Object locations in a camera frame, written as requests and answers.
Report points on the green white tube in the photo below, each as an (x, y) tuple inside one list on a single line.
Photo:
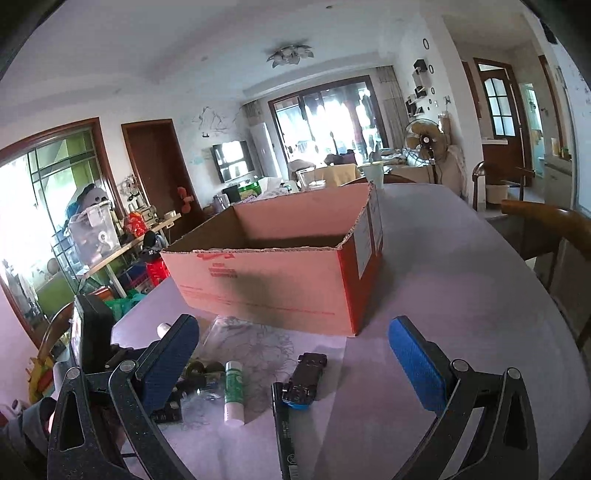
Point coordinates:
[(234, 410)]

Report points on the television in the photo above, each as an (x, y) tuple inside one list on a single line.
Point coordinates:
[(232, 160)]

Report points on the pink cardboard box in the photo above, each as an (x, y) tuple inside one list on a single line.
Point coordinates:
[(307, 261)]

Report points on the white lotion bottle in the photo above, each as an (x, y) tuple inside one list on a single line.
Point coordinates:
[(162, 329)]

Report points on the standing fan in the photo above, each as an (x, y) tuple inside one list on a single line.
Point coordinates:
[(428, 144)]

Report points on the olive tape roll bag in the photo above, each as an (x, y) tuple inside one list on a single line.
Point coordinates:
[(204, 377)]

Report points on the wooden chair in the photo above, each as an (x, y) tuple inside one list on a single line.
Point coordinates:
[(558, 240)]

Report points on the clear storage bin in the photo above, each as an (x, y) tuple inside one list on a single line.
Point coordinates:
[(93, 233)]

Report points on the ceiling lamp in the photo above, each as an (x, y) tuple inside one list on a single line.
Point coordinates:
[(290, 55)]

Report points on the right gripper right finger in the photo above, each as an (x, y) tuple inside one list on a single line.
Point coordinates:
[(504, 445)]

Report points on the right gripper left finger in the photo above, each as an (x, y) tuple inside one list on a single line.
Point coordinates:
[(80, 444)]

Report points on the black marker pen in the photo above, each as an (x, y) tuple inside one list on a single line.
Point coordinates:
[(285, 444)]

